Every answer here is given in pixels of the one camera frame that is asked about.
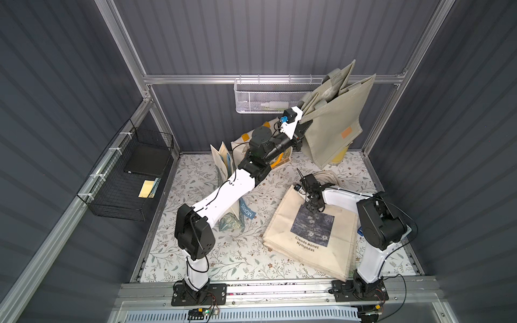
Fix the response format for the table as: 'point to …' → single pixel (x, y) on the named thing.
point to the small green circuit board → (198, 313)
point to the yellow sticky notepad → (146, 188)
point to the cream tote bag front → (326, 241)
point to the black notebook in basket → (147, 159)
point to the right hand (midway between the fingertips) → (316, 202)
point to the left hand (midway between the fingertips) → (313, 119)
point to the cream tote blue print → (224, 163)
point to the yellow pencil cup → (338, 159)
